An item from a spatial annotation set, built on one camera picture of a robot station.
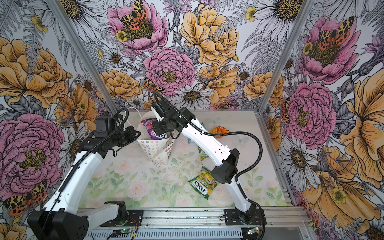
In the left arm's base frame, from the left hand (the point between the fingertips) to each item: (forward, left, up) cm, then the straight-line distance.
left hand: (140, 138), depth 77 cm
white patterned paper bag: (-4, -9, -5) cm, 11 cm away
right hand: (+1, -10, +4) cm, 11 cm away
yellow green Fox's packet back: (+2, -33, -21) cm, 39 cm away
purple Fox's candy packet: (+2, -5, +9) cm, 11 cm away
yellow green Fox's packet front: (-17, -32, -19) cm, 41 cm away
